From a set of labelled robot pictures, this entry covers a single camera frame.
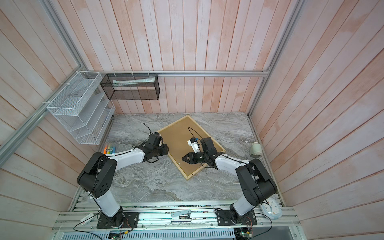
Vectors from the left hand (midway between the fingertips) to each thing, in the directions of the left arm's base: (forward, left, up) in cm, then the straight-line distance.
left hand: (166, 151), depth 95 cm
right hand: (-8, -12, +5) cm, 15 cm away
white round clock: (-34, -58, -1) cm, 67 cm away
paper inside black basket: (+30, +26, +31) cm, 51 cm away
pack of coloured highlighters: (+3, +39, -1) cm, 39 cm away
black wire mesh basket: (+40, +27, +22) cm, 53 cm away
